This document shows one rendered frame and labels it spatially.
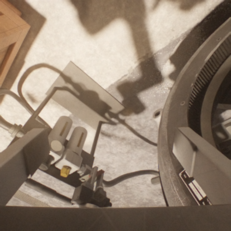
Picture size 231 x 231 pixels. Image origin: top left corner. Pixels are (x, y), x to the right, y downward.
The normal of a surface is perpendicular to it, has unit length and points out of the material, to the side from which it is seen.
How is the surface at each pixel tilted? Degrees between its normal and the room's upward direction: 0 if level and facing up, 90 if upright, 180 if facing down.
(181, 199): 87
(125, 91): 0
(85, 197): 90
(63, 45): 0
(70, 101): 0
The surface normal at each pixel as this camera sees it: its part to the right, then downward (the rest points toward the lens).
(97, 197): 0.15, 0.39
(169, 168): -0.83, -0.48
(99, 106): -0.11, 0.63
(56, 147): 0.68, -0.51
